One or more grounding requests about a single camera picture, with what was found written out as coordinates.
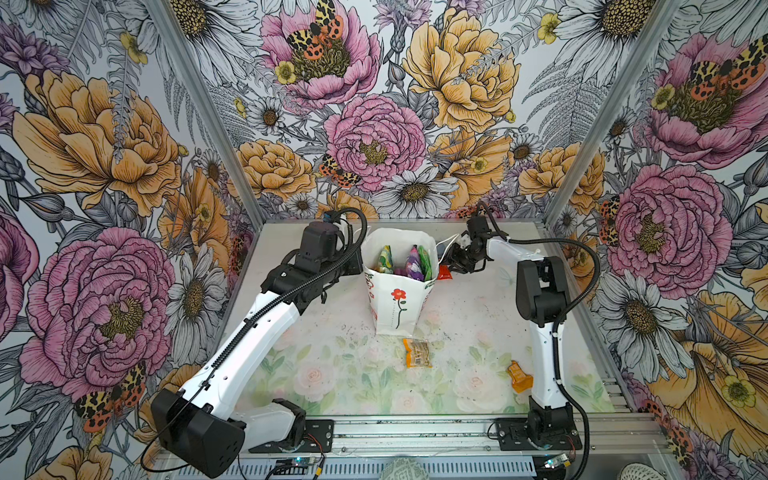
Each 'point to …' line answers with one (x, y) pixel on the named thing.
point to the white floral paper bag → (396, 299)
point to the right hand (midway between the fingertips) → (446, 269)
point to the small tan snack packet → (416, 353)
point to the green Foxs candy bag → (386, 260)
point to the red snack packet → (444, 272)
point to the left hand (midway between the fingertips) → (358, 261)
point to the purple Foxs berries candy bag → (414, 268)
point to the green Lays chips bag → (425, 263)
